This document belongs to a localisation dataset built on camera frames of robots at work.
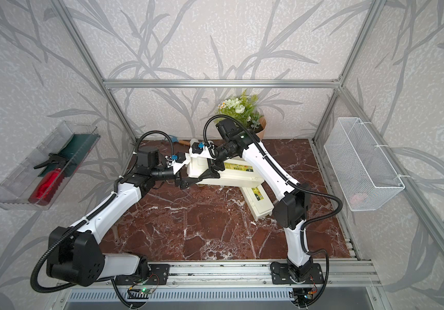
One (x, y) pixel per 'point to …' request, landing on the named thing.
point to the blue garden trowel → (175, 139)
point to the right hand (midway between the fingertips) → (198, 163)
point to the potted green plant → (243, 107)
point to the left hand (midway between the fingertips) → (197, 168)
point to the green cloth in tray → (74, 152)
